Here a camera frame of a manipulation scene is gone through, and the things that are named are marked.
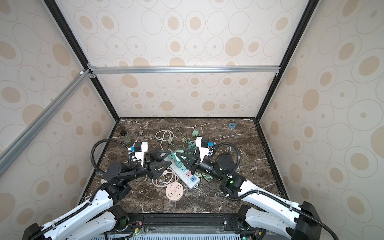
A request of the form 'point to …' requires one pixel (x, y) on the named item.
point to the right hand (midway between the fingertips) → (179, 154)
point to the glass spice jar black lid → (125, 137)
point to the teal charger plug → (171, 155)
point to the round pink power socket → (174, 191)
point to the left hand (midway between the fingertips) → (171, 162)
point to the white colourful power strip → (190, 179)
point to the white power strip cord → (165, 140)
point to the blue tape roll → (232, 125)
